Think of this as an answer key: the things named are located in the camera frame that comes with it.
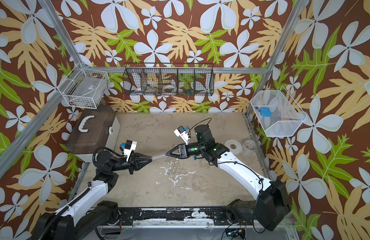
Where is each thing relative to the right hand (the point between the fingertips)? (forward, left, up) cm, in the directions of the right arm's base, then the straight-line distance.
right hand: (169, 154), depth 68 cm
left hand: (-1, +9, -3) cm, 9 cm away
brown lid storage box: (+26, +52, -13) cm, 60 cm away
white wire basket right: (+25, -61, 0) cm, 66 cm away
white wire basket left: (+40, +52, +8) cm, 66 cm away
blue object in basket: (+28, -55, -1) cm, 62 cm away
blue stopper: (+11, -14, -26) cm, 32 cm away
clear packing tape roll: (+21, -52, -26) cm, 62 cm away
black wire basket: (+53, +3, +6) cm, 53 cm away
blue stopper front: (0, +2, -1) cm, 2 cm away
